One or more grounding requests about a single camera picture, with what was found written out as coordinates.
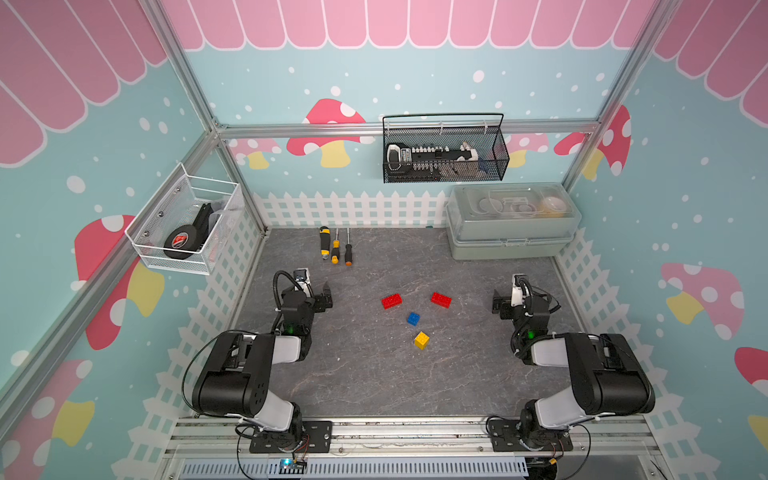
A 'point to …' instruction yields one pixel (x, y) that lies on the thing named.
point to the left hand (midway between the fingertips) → (313, 287)
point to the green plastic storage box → (485, 221)
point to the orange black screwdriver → (348, 251)
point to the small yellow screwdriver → (335, 252)
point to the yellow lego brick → (422, 340)
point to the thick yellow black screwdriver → (325, 232)
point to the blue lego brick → (414, 318)
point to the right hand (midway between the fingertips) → (511, 288)
